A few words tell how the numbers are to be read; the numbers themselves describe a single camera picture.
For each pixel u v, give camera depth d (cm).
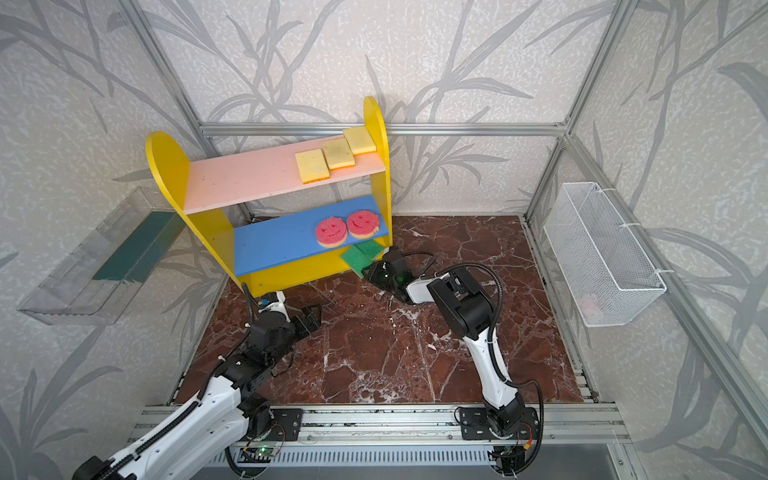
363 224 94
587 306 73
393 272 83
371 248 107
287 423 74
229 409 55
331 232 93
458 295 64
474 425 73
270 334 61
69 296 60
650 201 67
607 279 61
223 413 54
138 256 63
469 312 58
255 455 72
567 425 75
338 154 77
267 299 72
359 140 83
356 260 104
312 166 75
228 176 73
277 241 95
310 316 74
